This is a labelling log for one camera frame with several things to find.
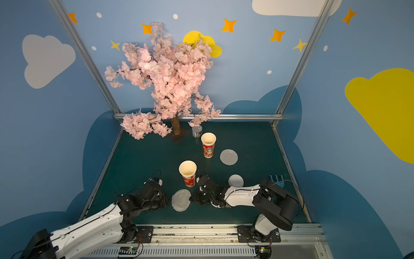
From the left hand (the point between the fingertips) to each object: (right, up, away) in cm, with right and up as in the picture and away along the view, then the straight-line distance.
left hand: (172, 197), depth 82 cm
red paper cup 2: (+19, +30, +13) cm, 37 cm away
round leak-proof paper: (+4, -2, +2) cm, 5 cm away
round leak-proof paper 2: (+32, +18, +21) cm, 43 cm away
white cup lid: (+34, +6, +9) cm, 36 cm away
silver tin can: (+11, +35, +29) cm, 47 cm away
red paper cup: (+8, +15, -2) cm, 17 cm away
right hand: (+9, 0, 0) cm, 9 cm away
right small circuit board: (+44, -22, -9) cm, 50 cm away
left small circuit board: (-19, -21, -9) cm, 30 cm away
